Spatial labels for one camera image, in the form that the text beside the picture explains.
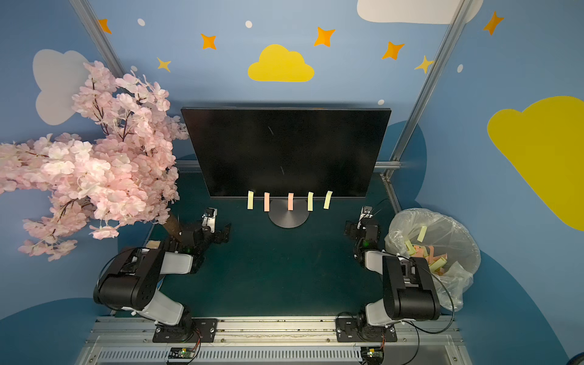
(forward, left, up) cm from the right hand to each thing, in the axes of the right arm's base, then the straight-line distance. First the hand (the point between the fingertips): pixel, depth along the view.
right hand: (364, 220), depth 95 cm
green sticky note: (-2, +47, +13) cm, 49 cm away
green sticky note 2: (0, +17, +13) cm, 21 cm away
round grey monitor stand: (+4, +36, -7) cm, 37 cm away
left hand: (-4, +62, +1) cm, 62 cm away
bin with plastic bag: (-19, -23, +11) cm, 32 cm away
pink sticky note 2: (-1, +31, +12) cm, 34 cm away
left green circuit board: (-50, +63, -7) cm, 81 cm away
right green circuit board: (-46, +1, -10) cm, 47 cm away
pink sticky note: (-2, +41, +12) cm, 43 cm away
